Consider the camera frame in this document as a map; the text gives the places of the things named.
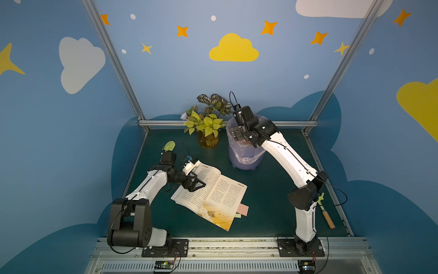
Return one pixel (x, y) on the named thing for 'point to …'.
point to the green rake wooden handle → (328, 219)
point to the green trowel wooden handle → (169, 145)
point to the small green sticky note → (238, 215)
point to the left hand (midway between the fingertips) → (198, 178)
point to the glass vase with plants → (205, 120)
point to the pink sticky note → (243, 209)
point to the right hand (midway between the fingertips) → (245, 126)
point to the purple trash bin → (238, 165)
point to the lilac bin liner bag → (242, 149)
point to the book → (218, 201)
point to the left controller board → (163, 265)
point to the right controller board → (307, 266)
